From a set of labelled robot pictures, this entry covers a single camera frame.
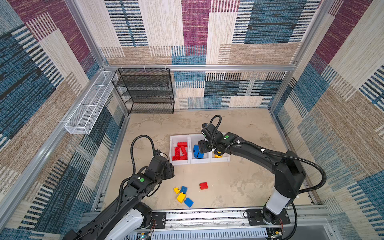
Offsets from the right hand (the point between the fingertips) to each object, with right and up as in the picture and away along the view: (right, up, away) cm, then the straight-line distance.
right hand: (205, 146), depth 86 cm
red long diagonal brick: (-12, -4, +9) cm, 16 cm away
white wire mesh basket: (-74, +16, +7) cm, 76 cm away
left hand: (-19, -10, -5) cm, 22 cm away
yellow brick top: (+7, -7, +7) cm, 12 cm away
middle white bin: (-7, +2, +12) cm, 14 cm away
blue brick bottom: (-9, -28, -6) cm, 30 cm away
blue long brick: (-12, -22, -4) cm, 26 cm away
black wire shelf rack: (-41, +37, +23) cm, 60 cm away
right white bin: (+4, -7, +4) cm, 9 cm away
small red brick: (-17, -8, +8) cm, 21 cm away
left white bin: (-20, +1, +16) cm, 26 cm away
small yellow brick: (-16, -23, -4) cm, 28 cm away
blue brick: (-3, -6, +6) cm, 9 cm away
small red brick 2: (-1, -22, -1) cm, 22 cm away
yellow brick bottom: (-13, -26, -7) cm, 29 cm away
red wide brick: (-15, -1, +12) cm, 19 cm away
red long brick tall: (-17, -4, +11) cm, 21 cm away
